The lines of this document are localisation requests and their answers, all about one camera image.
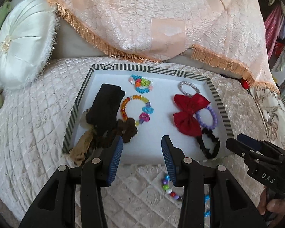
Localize person's right hand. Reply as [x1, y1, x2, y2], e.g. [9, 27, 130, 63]
[257, 188, 285, 223]

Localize floral beige side pillow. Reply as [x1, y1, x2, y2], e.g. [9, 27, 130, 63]
[250, 87, 285, 150]

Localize quilted beige bedspread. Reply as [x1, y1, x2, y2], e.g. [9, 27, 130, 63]
[0, 57, 267, 227]

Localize purple bead bracelet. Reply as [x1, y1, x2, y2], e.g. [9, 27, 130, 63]
[195, 105, 219, 131]

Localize pink dotted hanging garment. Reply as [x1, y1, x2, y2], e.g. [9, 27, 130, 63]
[264, 4, 285, 60]

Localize brown scrunchie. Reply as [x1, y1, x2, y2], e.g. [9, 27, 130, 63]
[117, 118, 138, 143]

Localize orange clear bead bracelet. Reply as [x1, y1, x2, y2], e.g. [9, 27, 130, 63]
[120, 95, 154, 126]

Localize colourful smiley bead bracelet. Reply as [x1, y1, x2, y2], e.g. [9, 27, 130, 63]
[129, 74, 154, 94]

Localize white round satin cushion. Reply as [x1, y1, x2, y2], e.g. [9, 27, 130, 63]
[0, 0, 58, 89]

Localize striped black white tray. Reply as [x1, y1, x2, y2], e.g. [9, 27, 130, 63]
[62, 63, 233, 164]

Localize red hair bow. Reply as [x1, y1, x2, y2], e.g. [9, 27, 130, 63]
[173, 93, 210, 137]

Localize beige patterned hair bow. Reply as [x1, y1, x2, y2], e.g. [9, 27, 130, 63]
[69, 108, 96, 166]

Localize black scrunchie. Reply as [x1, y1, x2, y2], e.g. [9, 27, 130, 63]
[196, 128, 221, 160]

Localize peach fringed blanket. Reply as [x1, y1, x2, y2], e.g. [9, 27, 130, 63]
[48, 0, 278, 91]

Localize multicolour bead bracelet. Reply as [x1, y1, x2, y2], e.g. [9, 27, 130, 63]
[161, 174, 184, 201]

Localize black velvet hair bow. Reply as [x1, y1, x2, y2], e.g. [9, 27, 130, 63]
[86, 83, 125, 149]

